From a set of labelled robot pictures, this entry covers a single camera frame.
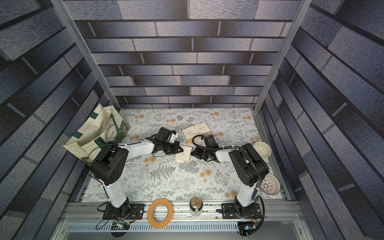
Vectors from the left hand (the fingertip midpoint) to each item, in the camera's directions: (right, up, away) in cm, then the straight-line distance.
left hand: (184, 149), depth 91 cm
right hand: (+3, -3, +3) cm, 5 cm away
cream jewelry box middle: (+3, +10, +12) cm, 16 cm away
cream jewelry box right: (+12, +12, +13) cm, 21 cm away
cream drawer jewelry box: (0, -4, -1) cm, 4 cm away
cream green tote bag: (-54, +15, +5) cm, 56 cm away
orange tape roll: (-13, -31, -22) cm, 40 cm away
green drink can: (+7, -21, -24) cm, 33 cm away
